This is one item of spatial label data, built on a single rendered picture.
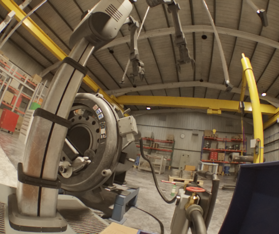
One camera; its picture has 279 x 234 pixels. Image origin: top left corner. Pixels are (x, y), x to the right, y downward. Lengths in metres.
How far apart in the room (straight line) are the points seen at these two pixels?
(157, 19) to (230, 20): 4.46
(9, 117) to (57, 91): 5.75
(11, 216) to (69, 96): 0.45
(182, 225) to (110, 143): 0.57
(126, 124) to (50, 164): 0.51
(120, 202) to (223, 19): 9.19
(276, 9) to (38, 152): 9.81
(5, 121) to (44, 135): 5.72
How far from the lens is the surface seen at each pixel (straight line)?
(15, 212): 0.51
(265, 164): 0.16
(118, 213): 1.19
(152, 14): 8.74
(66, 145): 0.94
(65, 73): 0.49
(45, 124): 0.43
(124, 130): 0.79
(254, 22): 9.50
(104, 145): 0.79
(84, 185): 0.87
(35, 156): 0.44
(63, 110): 0.46
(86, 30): 0.59
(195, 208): 0.46
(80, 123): 1.10
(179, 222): 0.62
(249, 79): 4.51
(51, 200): 0.49
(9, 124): 6.22
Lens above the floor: 0.58
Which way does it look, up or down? 18 degrees up
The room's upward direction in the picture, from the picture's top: 12 degrees clockwise
